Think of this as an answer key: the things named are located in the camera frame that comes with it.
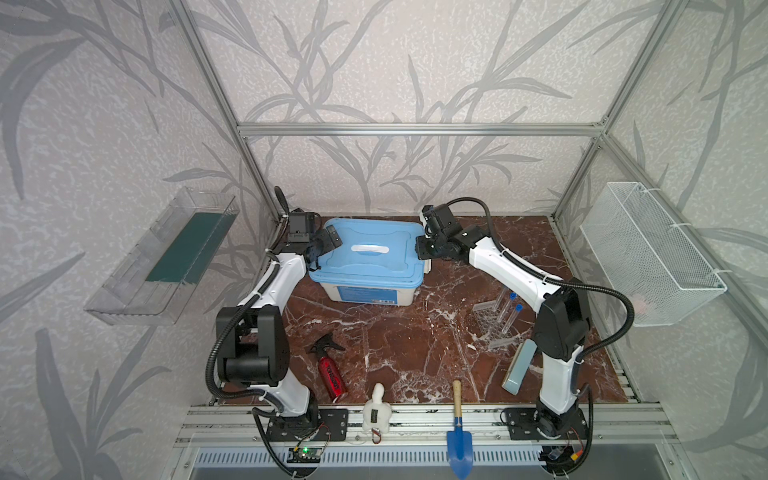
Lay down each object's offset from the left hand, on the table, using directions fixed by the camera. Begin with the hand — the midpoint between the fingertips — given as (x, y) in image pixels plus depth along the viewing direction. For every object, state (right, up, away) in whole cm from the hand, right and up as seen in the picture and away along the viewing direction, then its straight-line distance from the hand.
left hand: (330, 230), depth 91 cm
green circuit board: (-1, -55, -20) cm, 59 cm away
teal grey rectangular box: (+54, -37, -13) cm, 66 cm away
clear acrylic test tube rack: (+51, -29, -1) cm, 59 cm away
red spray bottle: (+3, -40, -13) cm, 42 cm away
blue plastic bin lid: (+14, -7, -4) cm, 16 cm away
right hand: (+28, -3, -2) cm, 28 cm away
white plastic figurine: (+16, -46, -19) cm, 52 cm away
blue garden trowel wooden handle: (+36, -52, -20) cm, 66 cm away
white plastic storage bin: (+15, -20, -3) cm, 25 cm away
